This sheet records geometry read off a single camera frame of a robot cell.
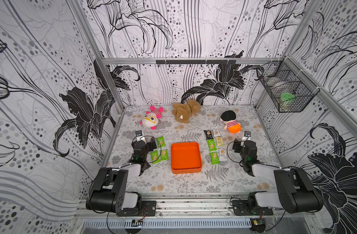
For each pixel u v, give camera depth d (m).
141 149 0.67
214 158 0.90
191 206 0.75
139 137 0.78
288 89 0.80
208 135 1.01
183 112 1.02
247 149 0.70
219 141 0.97
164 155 0.91
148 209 0.74
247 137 0.76
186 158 0.90
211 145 0.96
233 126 1.01
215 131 1.02
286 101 0.71
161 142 0.98
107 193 0.44
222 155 0.91
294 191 0.42
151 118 1.03
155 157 0.88
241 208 0.72
